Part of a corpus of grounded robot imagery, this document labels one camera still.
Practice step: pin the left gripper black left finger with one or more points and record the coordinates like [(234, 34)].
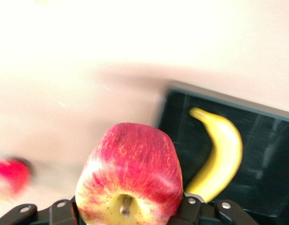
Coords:
[(57, 214)]

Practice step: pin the red yellow apple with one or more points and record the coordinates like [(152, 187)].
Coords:
[(132, 168)]

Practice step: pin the yellow banana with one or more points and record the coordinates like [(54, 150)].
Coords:
[(225, 150)]

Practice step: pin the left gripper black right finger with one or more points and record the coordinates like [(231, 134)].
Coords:
[(205, 214)]

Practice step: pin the small red fruit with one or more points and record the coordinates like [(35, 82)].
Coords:
[(10, 174)]

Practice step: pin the black plastic box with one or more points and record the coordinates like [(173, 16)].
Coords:
[(266, 159)]

